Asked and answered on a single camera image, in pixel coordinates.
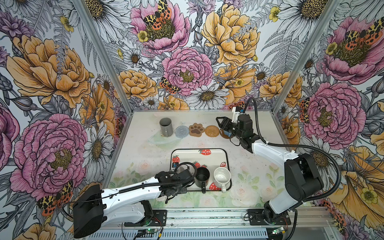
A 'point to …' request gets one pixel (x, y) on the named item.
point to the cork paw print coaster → (196, 130)
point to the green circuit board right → (276, 231)
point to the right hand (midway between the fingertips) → (218, 123)
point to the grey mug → (166, 127)
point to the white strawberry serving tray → (209, 158)
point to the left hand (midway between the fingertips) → (178, 190)
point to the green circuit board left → (151, 230)
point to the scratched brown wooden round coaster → (223, 135)
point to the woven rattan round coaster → (212, 131)
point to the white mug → (222, 176)
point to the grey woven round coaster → (182, 131)
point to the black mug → (202, 178)
